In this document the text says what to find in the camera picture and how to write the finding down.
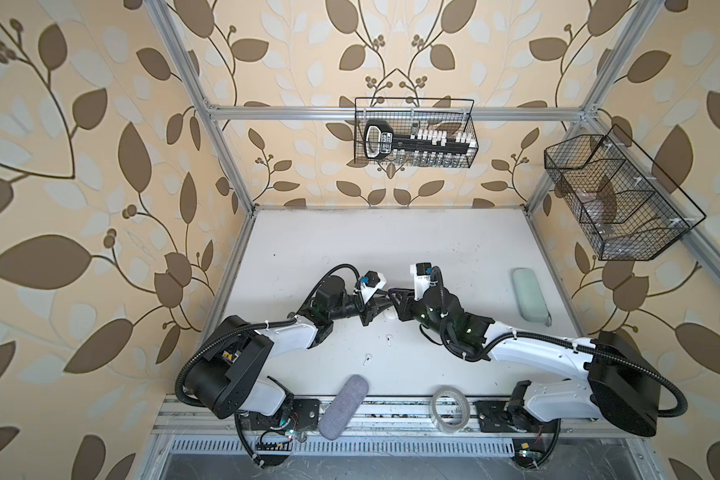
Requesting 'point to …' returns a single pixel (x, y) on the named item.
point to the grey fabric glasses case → (343, 407)
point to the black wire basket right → (628, 208)
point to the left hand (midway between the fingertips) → (394, 297)
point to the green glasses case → (530, 296)
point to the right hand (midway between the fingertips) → (390, 295)
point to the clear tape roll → (449, 409)
